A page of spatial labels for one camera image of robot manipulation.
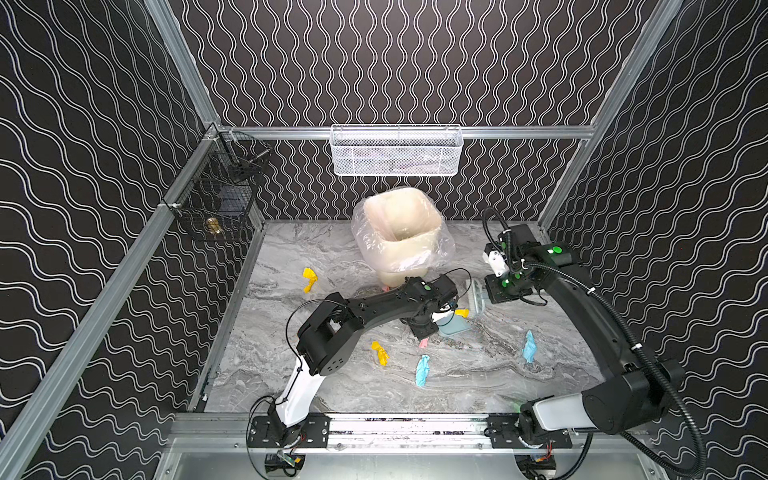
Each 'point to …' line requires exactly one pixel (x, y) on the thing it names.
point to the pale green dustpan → (451, 323)
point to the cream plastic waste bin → (403, 231)
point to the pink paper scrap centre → (424, 343)
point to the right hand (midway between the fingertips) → (495, 294)
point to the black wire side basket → (212, 200)
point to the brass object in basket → (213, 225)
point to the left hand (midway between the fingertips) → (431, 332)
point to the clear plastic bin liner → (444, 252)
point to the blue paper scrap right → (529, 347)
